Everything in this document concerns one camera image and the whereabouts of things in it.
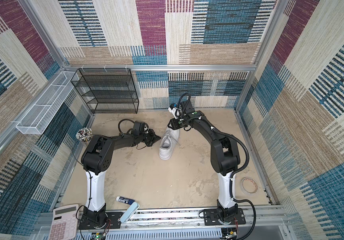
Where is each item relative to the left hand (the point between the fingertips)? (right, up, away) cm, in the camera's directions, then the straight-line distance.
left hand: (162, 134), depth 100 cm
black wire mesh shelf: (-40, +31, +8) cm, 51 cm away
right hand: (+5, +6, -7) cm, 11 cm away
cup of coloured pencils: (-42, +1, -16) cm, 45 cm away
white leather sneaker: (+4, -4, -6) cm, 9 cm away
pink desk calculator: (-44, -40, -29) cm, 66 cm away
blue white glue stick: (-18, -32, -23) cm, 43 cm away
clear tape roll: (+48, -27, -17) cm, 58 cm away
